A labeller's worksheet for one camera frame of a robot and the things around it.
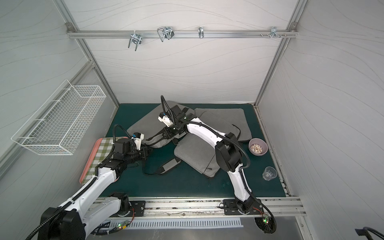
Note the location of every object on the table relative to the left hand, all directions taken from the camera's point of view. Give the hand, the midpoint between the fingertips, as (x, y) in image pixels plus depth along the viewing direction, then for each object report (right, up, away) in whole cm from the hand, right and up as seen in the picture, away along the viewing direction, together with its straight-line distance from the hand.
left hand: (152, 150), depth 83 cm
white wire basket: (-39, +15, -14) cm, 44 cm away
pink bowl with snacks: (+64, 0, +10) cm, 65 cm away
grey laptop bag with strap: (-4, +11, +9) cm, 14 cm away
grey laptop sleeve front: (+26, -4, +5) cm, 27 cm away
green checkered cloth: (-34, -3, +11) cm, 36 cm away
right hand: (+6, +9, +3) cm, 11 cm away
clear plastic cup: (+67, -14, +2) cm, 69 cm away
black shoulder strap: (+11, -9, +5) cm, 15 cm away
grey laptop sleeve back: (+46, +16, +17) cm, 51 cm away
